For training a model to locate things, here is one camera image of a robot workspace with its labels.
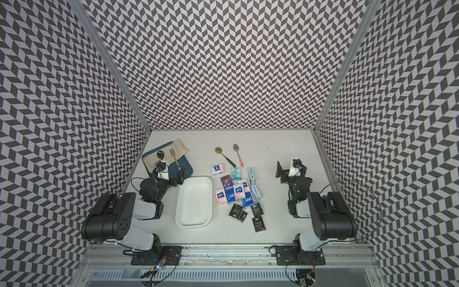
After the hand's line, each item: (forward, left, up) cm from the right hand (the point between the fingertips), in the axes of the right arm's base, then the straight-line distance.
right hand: (287, 163), depth 89 cm
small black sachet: (-23, +23, -9) cm, 34 cm away
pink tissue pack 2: (-8, +21, -8) cm, 24 cm away
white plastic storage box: (-15, +48, -13) cm, 52 cm away
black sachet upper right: (-20, +16, -8) cm, 27 cm away
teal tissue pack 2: (-4, +18, -6) cm, 19 cm away
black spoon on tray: (+13, +71, -8) cm, 73 cm away
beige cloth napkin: (+18, +61, -9) cm, 65 cm away
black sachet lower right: (-26, +16, -10) cm, 32 cm away
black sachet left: (-21, +26, -7) cm, 34 cm away
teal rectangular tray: (+2, +75, -9) cm, 75 cm away
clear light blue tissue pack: (-13, +17, -7) cm, 22 cm away
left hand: (0, +57, 0) cm, 57 cm away
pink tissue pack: (-14, +34, -8) cm, 37 cm away
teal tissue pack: (0, +26, -9) cm, 28 cm away
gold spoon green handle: (+16, +37, -10) cm, 42 cm away
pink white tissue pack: (+2, +36, -7) cm, 37 cm away
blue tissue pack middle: (-13, +29, -7) cm, 32 cm away
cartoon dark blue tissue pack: (-5, +31, -9) cm, 33 cm away
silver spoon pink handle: (+18, +26, -10) cm, 34 cm away
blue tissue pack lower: (-16, +20, -9) cm, 27 cm away
